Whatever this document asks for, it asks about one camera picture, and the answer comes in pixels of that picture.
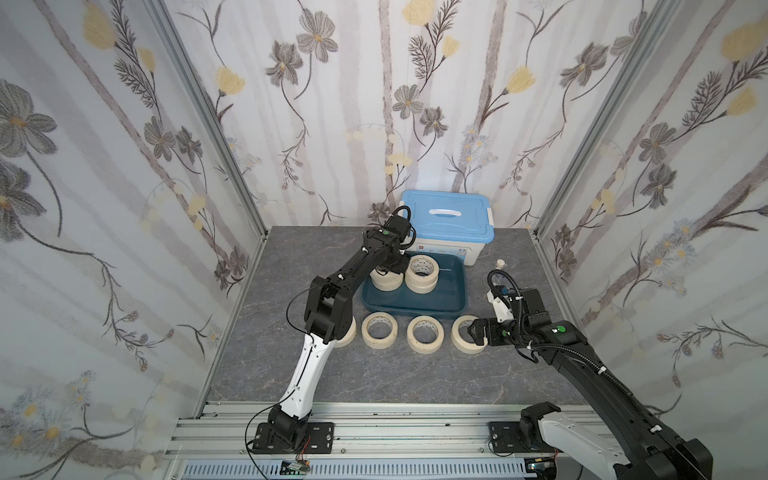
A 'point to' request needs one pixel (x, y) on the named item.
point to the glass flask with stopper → (501, 264)
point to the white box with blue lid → (448, 222)
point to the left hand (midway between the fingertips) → (404, 263)
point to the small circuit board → (294, 468)
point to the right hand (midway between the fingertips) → (490, 325)
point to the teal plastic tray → (449, 299)
